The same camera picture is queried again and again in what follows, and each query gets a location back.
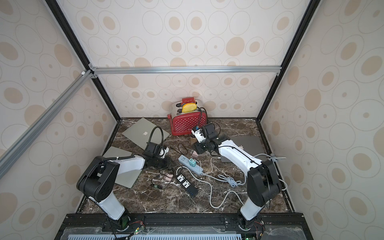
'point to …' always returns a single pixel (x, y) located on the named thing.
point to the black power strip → (189, 189)
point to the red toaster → (182, 123)
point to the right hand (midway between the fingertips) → (195, 147)
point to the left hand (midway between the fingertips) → (177, 164)
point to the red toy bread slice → (187, 100)
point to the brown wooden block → (193, 140)
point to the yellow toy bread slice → (189, 107)
